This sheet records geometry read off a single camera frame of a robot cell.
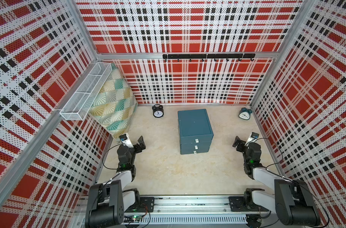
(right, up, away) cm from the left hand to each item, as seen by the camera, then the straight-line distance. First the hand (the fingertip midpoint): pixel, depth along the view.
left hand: (138, 138), depth 89 cm
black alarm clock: (+10, +18, +19) cm, 29 cm away
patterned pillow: (-14, +18, -3) cm, 23 cm away
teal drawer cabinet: (+36, +4, -12) cm, 38 cm away
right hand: (+68, 0, 0) cm, 68 cm away
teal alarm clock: (+77, +16, +19) cm, 81 cm away
